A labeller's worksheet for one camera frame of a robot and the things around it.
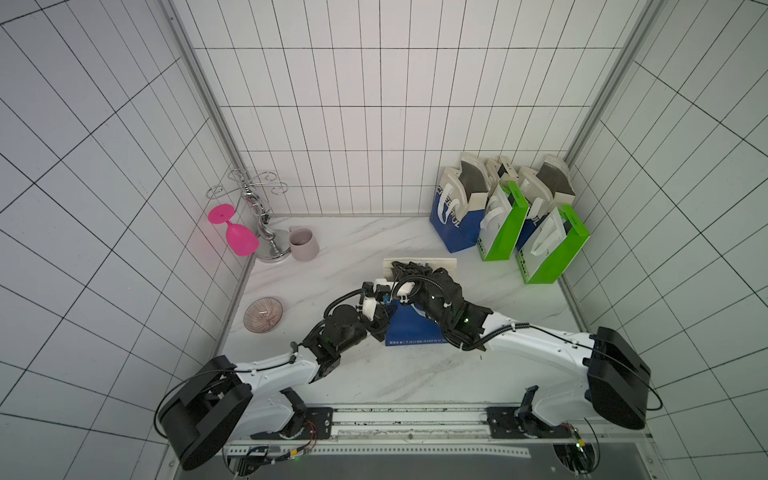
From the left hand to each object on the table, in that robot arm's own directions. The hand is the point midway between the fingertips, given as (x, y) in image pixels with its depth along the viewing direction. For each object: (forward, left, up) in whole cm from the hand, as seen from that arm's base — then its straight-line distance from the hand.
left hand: (392, 311), depth 81 cm
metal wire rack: (+31, +44, -10) cm, 55 cm away
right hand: (+11, -3, +14) cm, 18 cm away
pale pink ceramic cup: (+28, +32, -5) cm, 43 cm away
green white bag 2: (+26, -34, +9) cm, 44 cm away
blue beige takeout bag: (+36, -49, +13) cm, 63 cm away
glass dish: (+3, +40, -9) cm, 41 cm away
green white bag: (+16, -46, +8) cm, 49 cm away
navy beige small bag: (+43, -37, +16) cm, 59 cm away
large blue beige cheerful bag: (+33, -21, +11) cm, 41 cm away
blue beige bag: (-2, -4, -4) cm, 6 cm away
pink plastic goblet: (+19, +46, +8) cm, 51 cm away
